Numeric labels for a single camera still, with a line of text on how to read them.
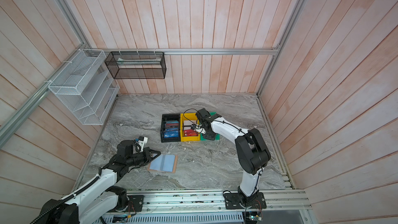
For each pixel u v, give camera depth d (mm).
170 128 984
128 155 685
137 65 1040
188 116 825
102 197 580
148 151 761
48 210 397
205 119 692
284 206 735
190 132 960
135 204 733
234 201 730
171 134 953
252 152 484
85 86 728
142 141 795
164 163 861
